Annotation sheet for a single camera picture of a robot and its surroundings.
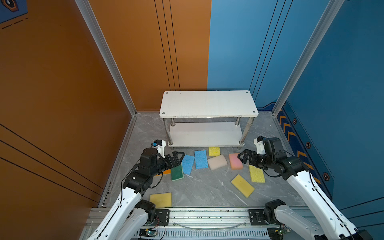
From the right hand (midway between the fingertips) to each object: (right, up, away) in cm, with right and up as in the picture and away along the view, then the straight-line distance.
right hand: (243, 158), depth 75 cm
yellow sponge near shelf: (-12, -1, +21) cm, 25 cm away
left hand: (-32, +2, -1) cm, 32 cm away
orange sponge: (-40, -11, +12) cm, 43 cm away
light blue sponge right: (-21, -5, +16) cm, 27 cm away
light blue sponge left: (-29, -7, +16) cm, 34 cm away
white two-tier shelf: (-20, +22, +41) cm, 50 cm away
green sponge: (-35, -11, +11) cm, 38 cm away
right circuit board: (+15, -34, -5) cm, 38 cm away
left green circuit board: (-47, -35, -5) cm, 58 cm away
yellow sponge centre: (+3, -18, +7) cm, 19 cm away
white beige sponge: (-11, -6, +17) cm, 21 cm away
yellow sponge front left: (-42, -23, +2) cm, 48 cm away
